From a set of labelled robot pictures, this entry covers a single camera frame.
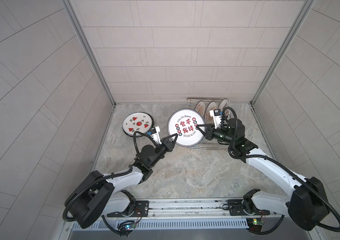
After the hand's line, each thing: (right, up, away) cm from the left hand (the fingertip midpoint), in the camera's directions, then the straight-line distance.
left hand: (181, 135), depth 74 cm
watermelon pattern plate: (-30, +6, +28) cm, 41 cm away
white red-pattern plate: (+21, +17, +30) cm, 40 cm away
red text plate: (+30, +18, +26) cm, 44 cm away
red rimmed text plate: (+1, +7, 0) cm, 7 cm away
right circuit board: (+34, -40, -6) cm, 53 cm away
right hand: (+7, +4, -1) cm, 8 cm away
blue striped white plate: (-30, +6, +28) cm, 41 cm away
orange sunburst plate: (+14, +15, +28) cm, 35 cm away
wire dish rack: (+17, -9, +21) cm, 28 cm away
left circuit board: (-23, -38, -9) cm, 46 cm away
